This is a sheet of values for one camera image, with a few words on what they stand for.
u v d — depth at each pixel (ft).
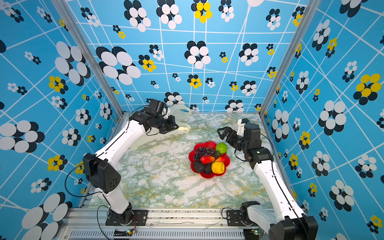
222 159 2.97
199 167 2.74
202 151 2.92
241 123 2.27
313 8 2.23
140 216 2.42
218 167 2.71
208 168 2.77
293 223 1.25
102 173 1.44
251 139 1.82
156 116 2.17
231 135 2.15
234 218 2.37
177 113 3.68
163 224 2.37
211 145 3.16
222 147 2.92
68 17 2.34
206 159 2.83
